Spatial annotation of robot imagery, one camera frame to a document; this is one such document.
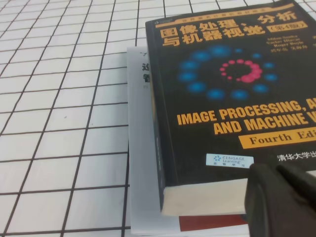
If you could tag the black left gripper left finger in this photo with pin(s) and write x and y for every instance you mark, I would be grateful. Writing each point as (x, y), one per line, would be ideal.
(274, 209)

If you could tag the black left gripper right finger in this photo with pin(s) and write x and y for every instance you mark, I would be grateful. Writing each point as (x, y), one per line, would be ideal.
(304, 183)

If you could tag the red and white bottom book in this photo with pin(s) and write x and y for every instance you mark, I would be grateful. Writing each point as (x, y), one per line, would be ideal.
(196, 223)

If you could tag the black image processing textbook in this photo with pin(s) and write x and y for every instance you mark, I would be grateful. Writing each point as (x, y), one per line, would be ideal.
(230, 88)

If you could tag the white book under textbook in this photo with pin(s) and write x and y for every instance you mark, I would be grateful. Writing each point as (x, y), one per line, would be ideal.
(145, 216)

